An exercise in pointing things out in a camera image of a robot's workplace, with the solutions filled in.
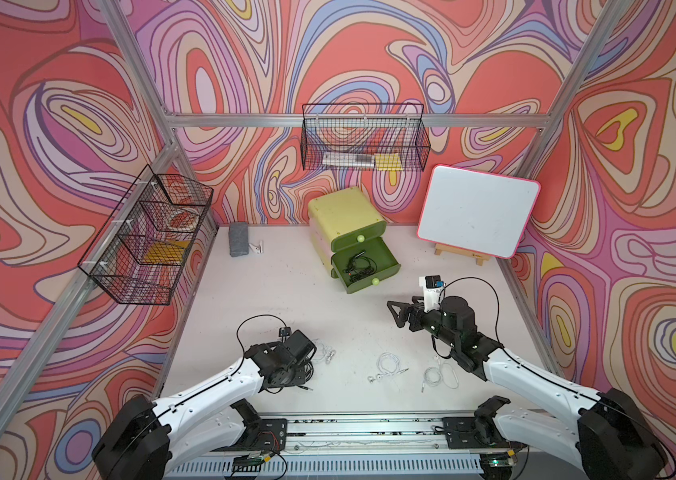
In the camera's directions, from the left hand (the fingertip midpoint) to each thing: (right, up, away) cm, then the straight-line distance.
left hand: (300, 376), depth 82 cm
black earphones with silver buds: (+17, +28, +14) cm, 35 cm away
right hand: (+29, +19, +1) cm, 34 cm away
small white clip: (-21, +36, +29) cm, 51 cm away
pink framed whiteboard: (+59, +49, +20) cm, 79 cm away
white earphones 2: (+25, +2, +3) cm, 25 cm away
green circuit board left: (-11, -16, -11) cm, 23 cm away
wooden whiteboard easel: (+61, +33, +23) cm, 73 cm away
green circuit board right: (+49, -16, -10) cm, 53 cm away
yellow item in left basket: (-31, +35, -10) cm, 48 cm away
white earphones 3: (+38, 0, +1) cm, 38 cm away
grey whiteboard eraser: (-29, +41, +32) cm, 60 cm away
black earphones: (+18, +30, +15) cm, 38 cm away
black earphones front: (+2, +1, 0) cm, 3 cm away
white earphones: (+8, +5, +4) cm, 10 cm away
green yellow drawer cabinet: (+13, +41, +7) cm, 44 cm away
